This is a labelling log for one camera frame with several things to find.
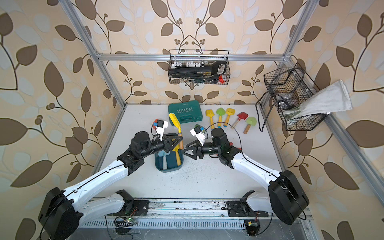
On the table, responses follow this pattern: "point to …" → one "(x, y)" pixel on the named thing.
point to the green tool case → (186, 112)
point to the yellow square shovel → (175, 121)
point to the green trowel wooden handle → (250, 120)
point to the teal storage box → (171, 161)
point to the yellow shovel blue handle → (210, 113)
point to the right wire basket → (289, 87)
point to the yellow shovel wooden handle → (229, 111)
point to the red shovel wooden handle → (242, 115)
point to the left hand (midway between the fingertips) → (182, 138)
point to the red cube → (155, 123)
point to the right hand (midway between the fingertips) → (184, 149)
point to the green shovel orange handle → (220, 111)
